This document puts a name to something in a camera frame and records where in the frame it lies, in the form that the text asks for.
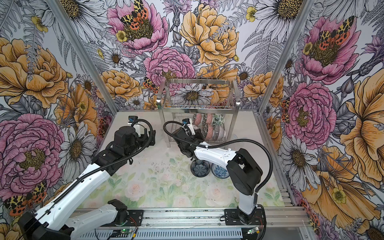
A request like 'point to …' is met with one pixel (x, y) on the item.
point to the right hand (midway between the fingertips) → (200, 133)
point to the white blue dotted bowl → (219, 171)
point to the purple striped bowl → (219, 133)
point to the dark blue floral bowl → (200, 168)
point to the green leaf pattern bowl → (218, 119)
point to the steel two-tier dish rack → (210, 104)
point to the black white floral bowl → (205, 124)
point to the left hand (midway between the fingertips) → (145, 136)
